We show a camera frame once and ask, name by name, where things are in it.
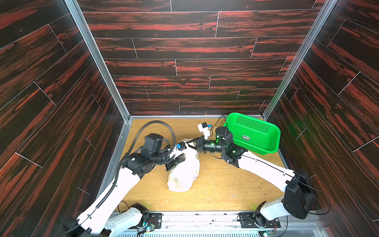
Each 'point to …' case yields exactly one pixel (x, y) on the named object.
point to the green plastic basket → (254, 135)
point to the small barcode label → (246, 138)
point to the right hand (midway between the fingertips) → (187, 141)
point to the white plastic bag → (181, 177)
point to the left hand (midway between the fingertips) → (184, 155)
